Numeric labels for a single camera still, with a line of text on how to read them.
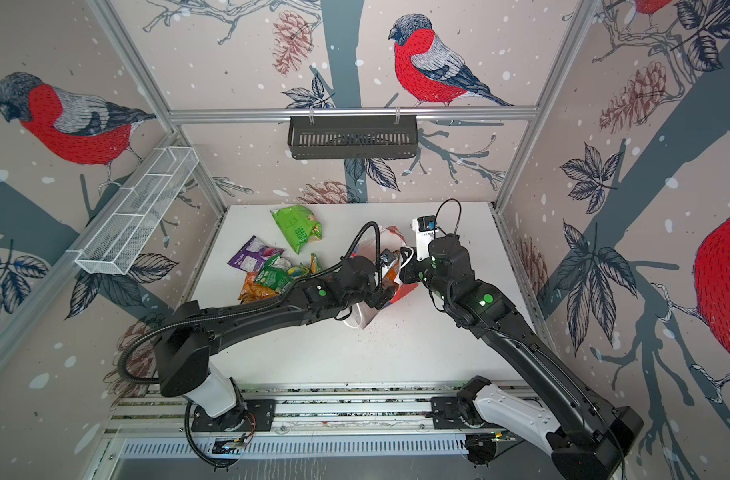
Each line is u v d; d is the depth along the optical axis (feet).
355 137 3.41
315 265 3.20
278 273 3.03
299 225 3.50
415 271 1.97
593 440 1.21
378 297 2.33
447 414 2.39
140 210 2.60
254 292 2.96
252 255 3.36
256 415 2.39
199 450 2.26
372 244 2.16
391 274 2.30
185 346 1.42
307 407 2.51
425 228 1.90
